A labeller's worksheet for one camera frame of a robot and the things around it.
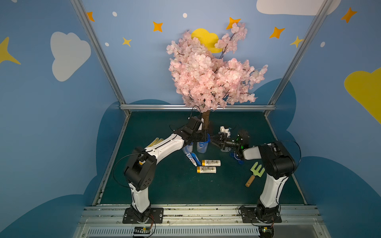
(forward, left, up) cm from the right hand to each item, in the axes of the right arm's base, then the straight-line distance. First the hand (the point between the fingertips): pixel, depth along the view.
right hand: (212, 138), depth 88 cm
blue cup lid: (-1, +2, -1) cm, 3 cm away
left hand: (+2, +3, +1) cm, 4 cm away
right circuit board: (-43, -28, -18) cm, 54 cm away
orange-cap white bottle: (-10, 0, -12) cm, 16 cm away
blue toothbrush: (-7, +9, -14) cm, 18 cm away
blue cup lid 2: (-8, -19, -14) cm, 25 cm away
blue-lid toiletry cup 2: (-3, +6, -5) cm, 9 cm away
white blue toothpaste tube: (-7, +12, -14) cm, 20 cm away
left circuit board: (-47, +35, -16) cm, 61 cm away
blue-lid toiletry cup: (-2, +15, -11) cm, 18 cm away
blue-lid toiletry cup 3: (-4, -8, -6) cm, 11 cm away
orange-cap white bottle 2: (-15, +3, -12) cm, 19 cm away
